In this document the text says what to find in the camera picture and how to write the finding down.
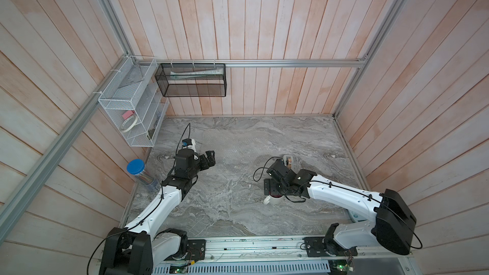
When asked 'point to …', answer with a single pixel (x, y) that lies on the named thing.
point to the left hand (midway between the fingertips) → (207, 156)
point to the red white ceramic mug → (274, 198)
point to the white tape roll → (129, 123)
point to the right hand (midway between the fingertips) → (272, 186)
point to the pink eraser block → (125, 115)
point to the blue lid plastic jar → (137, 168)
